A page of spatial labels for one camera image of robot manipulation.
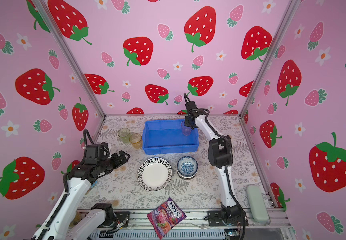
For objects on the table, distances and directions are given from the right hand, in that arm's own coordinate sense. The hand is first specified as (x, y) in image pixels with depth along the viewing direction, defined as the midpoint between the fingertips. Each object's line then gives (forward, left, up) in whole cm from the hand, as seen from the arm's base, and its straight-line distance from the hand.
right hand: (189, 122), depth 103 cm
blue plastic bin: (-5, +17, -12) cm, 21 cm away
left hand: (-36, +33, +6) cm, 49 cm away
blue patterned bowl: (-31, -1, -4) cm, 32 cm away
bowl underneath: (-39, -1, -3) cm, 39 cm away
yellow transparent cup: (-12, +38, -9) cm, 41 cm away
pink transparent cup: (-2, +2, -7) cm, 7 cm away
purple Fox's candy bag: (-58, +7, -9) cm, 59 cm away
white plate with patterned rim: (-36, +19, -10) cm, 42 cm away
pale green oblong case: (-49, -39, -10) cm, 63 cm away
